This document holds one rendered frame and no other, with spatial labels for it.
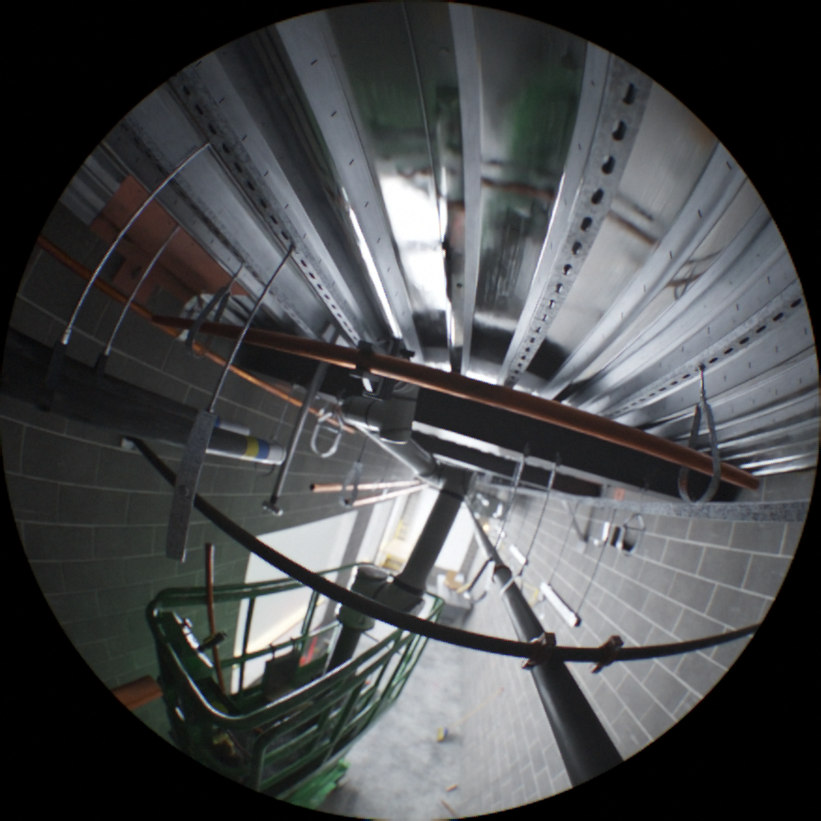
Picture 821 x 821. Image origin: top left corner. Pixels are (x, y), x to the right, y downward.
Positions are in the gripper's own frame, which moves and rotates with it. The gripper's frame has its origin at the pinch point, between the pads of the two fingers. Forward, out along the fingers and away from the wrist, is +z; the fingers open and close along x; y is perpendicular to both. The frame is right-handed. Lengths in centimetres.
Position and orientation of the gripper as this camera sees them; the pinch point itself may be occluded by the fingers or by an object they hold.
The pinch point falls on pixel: (365, 360)
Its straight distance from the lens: 49.0
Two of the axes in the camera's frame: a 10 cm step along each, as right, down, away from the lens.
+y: 9.4, 2.7, -2.2
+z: -2.3, 0.1, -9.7
